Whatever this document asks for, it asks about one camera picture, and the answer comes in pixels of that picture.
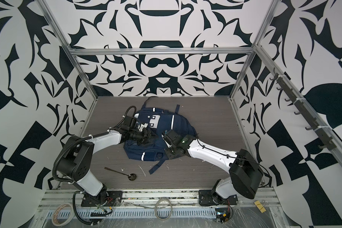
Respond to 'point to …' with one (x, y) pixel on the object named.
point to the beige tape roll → (54, 215)
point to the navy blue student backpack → (152, 148)
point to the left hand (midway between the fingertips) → (158, 137)
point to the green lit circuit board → (222, 214)
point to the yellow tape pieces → (262, 209)
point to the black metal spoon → (131, 176)
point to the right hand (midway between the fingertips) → (168, 151)
